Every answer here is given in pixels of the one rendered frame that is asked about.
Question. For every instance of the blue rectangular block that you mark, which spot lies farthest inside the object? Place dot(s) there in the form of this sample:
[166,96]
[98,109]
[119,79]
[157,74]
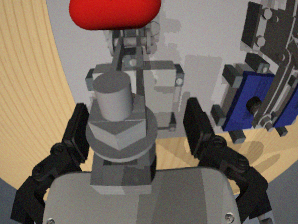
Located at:
[234,105]
[288,111]

